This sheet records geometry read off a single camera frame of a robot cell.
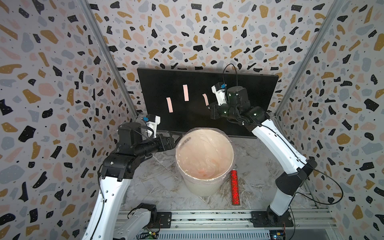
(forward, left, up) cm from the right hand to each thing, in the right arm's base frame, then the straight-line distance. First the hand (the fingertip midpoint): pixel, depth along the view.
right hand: (206, 107), depth 70 cm
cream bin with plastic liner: (-9, +1, -30) cm, 32 cm away
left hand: (-16, +12, -3) cm, 20 cm away
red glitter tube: (-23, -17, -39) cm, 48 cm away
